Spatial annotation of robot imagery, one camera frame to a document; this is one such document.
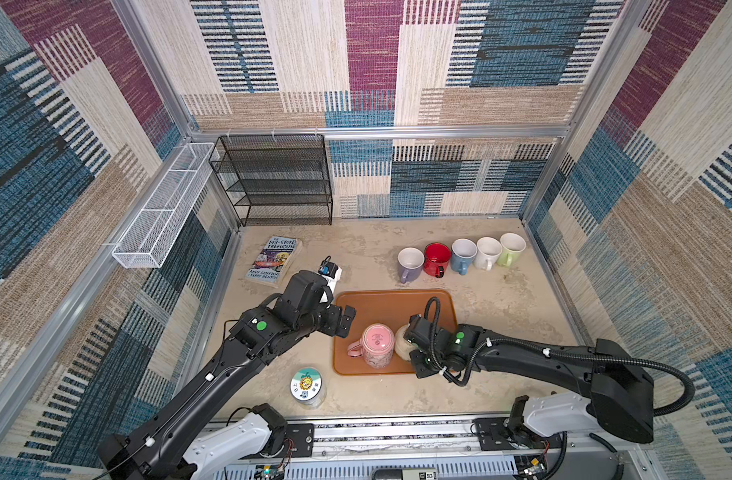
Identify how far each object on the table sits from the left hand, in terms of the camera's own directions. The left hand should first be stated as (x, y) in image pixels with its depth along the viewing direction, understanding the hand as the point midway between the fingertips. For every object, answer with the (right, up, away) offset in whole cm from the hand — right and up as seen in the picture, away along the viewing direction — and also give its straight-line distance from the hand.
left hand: (339, 302), depth 72 cm
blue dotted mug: (+37, +11, +26) cm, 47 cm away
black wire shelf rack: (-26, +37, +37) cm, 59 cm away
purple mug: (+21, +7, +33) cm, 40 cm away
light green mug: (+55, +14, +31) cm, 65 cm away
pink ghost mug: (+9, -12, +4) cm, 15 cm away
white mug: (+46, +12, +29) cm, 56 cm away
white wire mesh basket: (-45, +15, -1) cm, 47 cm away
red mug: (+30, +10, +32) cm, 45 cm away
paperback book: (-27, +9, +34) cm, 44 cm away
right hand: (+21, -19, +9) cm, 30 cm away
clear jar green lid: (-8, -21, +3) cm, 23 cm away
